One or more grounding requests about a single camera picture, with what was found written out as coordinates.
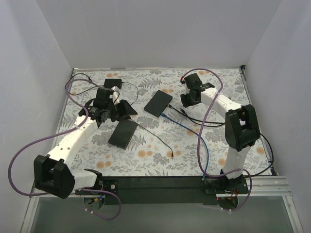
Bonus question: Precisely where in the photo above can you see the black power adapter brick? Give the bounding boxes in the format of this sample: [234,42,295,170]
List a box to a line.
[104,79,122,89]

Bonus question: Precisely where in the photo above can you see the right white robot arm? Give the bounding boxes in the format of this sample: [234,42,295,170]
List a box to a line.
[180,73,260,191]

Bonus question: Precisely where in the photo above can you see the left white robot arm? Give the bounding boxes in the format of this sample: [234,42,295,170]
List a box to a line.
[34,86,137,199]

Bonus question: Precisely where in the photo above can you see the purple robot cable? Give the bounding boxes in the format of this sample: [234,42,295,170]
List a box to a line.
[179,68,253,212]
[7,77,122,221]

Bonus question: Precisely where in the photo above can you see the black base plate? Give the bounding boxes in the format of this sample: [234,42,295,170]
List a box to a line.
[75,176,248,206]

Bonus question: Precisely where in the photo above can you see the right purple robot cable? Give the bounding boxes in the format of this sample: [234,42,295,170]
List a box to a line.
[179,68,253,212]

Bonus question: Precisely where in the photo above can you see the thin black adapter cable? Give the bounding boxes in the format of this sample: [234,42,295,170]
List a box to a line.
[121,82,174,160]

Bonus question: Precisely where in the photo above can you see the black network switch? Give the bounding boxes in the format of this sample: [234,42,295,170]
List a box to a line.
[144,90,173,117]
[108,120,138,150]

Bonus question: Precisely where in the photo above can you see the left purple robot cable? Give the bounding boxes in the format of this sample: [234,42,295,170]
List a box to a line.
[7,77,122,221]

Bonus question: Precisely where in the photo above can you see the thin black power input cord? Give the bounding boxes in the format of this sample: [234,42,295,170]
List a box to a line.
[64,73,105,96]

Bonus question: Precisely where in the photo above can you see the floral patterned table mat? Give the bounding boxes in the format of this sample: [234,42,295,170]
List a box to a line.
[50,68,273,177]

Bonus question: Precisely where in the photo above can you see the blue ethernet cable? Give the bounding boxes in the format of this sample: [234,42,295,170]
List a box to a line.
[161,113,211,179]

